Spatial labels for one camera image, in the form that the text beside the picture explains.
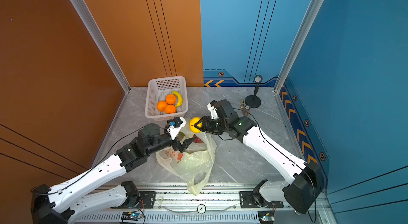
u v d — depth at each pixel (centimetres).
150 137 53
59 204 40
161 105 103
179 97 110
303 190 41
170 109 99
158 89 116
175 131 60
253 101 110
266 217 71
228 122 55
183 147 63
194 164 78
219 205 73
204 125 67
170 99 108
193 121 71
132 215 71
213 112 68
